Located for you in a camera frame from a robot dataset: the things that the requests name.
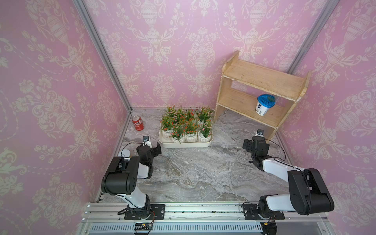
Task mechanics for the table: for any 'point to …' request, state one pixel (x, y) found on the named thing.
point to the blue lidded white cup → (264, 102)
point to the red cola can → (138, 123)
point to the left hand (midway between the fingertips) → (151, 143)
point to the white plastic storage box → (183, 145)
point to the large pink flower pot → (174, 115)
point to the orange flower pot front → (190, 131)
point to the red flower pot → (189, 115)
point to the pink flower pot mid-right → (177, 134)
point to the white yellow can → (126, 153)
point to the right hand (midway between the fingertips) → (255, 140)
